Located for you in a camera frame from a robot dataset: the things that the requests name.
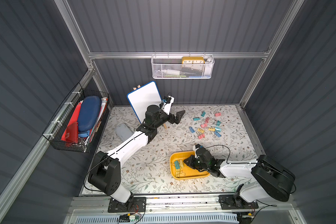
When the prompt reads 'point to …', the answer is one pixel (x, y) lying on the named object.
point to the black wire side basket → (62, 132)
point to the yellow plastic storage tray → (191, 172)
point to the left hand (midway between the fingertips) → (180, 108)
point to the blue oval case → (88, 115)
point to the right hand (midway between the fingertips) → (184, 160)
